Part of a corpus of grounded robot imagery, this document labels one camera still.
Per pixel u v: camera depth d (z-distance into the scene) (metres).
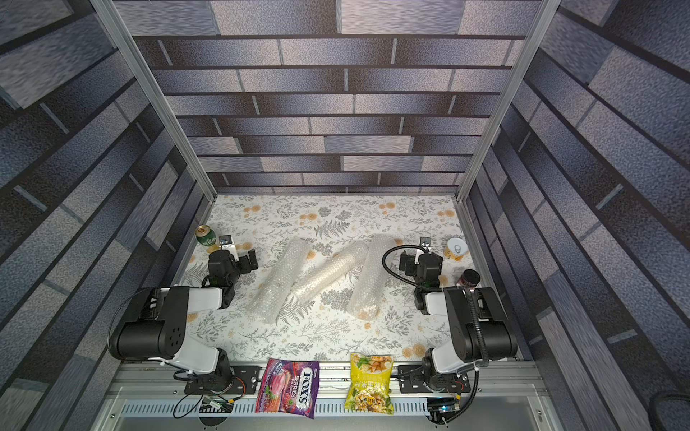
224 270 0.74
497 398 0.75
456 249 0.95
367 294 0.82
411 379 0.73
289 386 0.71
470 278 0.88
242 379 0.74
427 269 0.71
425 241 0.81
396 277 0.72
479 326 0.42
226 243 0.82
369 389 0.68
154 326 0.45
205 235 0.93
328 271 0.90
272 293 0.82
